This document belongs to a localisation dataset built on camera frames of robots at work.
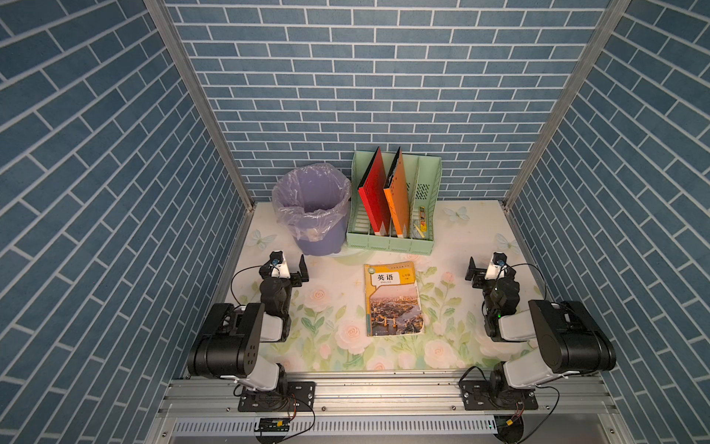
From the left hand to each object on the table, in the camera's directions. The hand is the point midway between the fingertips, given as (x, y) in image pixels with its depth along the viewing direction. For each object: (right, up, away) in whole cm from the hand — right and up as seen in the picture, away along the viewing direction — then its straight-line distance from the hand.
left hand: (295, 255), depth 89 cm
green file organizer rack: (+46, +29, +20) cm, 58 cm away
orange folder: (+33, +20, -2) cm, 39 cm away
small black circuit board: (-1, -43, -17) cm, 46 cm away
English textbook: (+32, -16, +2) cm, 36 cm away
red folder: (+26, +20, -4) cm, 33 cm away
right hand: (+64, -2, +1) cm, 64 cm away
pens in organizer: (+47, +11, +25) cm, 54 cm away
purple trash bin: (+2, +19, +13) cm, 23 cm away
